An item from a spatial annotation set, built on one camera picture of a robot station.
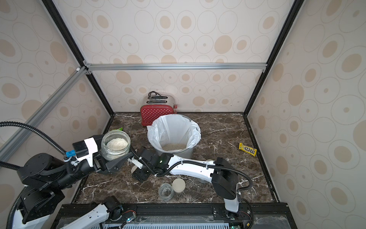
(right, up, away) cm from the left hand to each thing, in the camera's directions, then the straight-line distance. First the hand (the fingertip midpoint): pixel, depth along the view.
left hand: (127, 144), depth 44 cm
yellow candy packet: (+61, -11, +52) cm, 81 cm away
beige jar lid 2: (+14, -29, +37) cm, 49 cm away
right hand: (-5, -16, +31) cm, 36 cm away
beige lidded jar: (+7, -32, +37) cm, 49 cm away
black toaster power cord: (-7, +29, +64) cm, 70 cm away
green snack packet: (-31, +3, +64) cm, 71 cm away
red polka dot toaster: (-3, +20, +55) cm, 59 cm away
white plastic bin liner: (+10, +1, +45) cm, 46 cm away
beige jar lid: (-6, -14, +21) cm, 26 cm away
